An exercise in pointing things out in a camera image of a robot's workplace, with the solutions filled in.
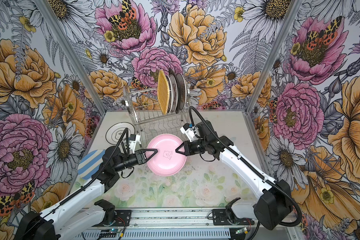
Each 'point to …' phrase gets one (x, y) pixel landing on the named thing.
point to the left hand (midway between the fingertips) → (157, 155)
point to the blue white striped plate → (89, 163)
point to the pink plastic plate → (166, 161)
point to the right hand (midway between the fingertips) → (178, 155)
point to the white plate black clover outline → (115, 131)
